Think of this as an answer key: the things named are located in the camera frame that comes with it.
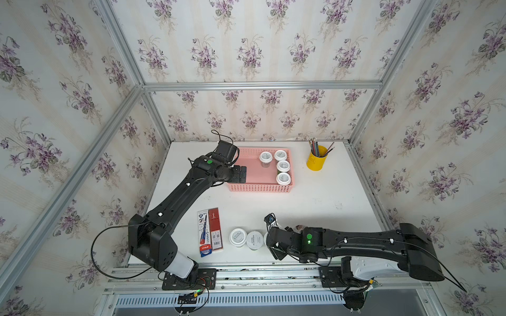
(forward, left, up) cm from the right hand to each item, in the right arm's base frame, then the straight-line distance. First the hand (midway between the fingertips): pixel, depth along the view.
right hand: (275, 242), depth 76 cm
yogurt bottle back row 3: (+38, -6, 0) cm, 39 cm away
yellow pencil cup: (+41, -23, 0) cm, 47 cm away
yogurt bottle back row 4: (+31, -6, 0) cm, 31 cm away
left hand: (+23, +16, +13) cm, 31 cm away
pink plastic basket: (+32, +7, -3) cm, 32 cm away
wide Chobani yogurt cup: (+7, -11, -2) cm, 13 cm away
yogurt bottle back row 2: (+46, -5, 0) cm, 46 cm away
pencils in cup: (+46, -22, +8) cm, 51 cm away
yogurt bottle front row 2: (+1, +8, 0) cm, 8 cm away
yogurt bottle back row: (+44, +3, 0) cm, 44 cm away
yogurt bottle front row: (+2, +15, -1) cm, 15 cm away
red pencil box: (+2, +24, -5) cm, 25 cm away
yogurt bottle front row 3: (-4, +5, +18) cm, 19 cm away
